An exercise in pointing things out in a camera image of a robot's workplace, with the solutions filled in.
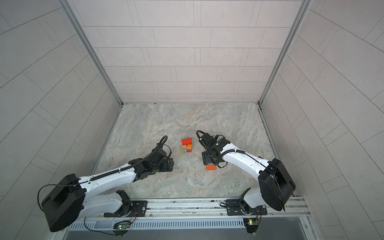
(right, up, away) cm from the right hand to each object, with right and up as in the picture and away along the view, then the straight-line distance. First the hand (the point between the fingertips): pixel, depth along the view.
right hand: (209, 160), depth 83 cm
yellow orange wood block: (-12, +8, +4) cm, 14 cm away
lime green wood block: (-16, +4, +6) cm, 17 cm away
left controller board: (-40, -22, -19) cm, 49 cm away
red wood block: (-13, +11, +2) cm, 17 cm away
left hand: (-22, -1, +2) cm, 22 cm away
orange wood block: (+1, -4, +1) cm, 4 cm away
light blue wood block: (-14, +4, +6) cm, 15 cm away
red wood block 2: (-12, +4, +6) cm, 14 cm away
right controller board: (+18, -25, -15) cm, 34 cm away
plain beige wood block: (-15, +7, +4) cm, 17 cm away
